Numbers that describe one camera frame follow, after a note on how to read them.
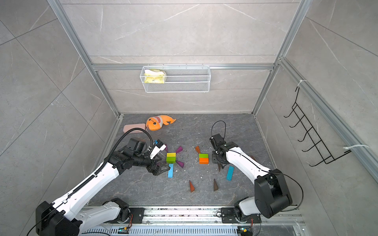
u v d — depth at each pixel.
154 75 0.88
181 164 0.90
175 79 1.01
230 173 0.88
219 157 0.61
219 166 0.89
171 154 0.93
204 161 0.92
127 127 1.10
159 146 0.67
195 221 0.73
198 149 0.98
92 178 0.47
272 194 0.42
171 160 0.90
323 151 0.61
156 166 0.65
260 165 0.48
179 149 0.98
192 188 0.82
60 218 0.37
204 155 0.93
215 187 0.81
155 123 1.04
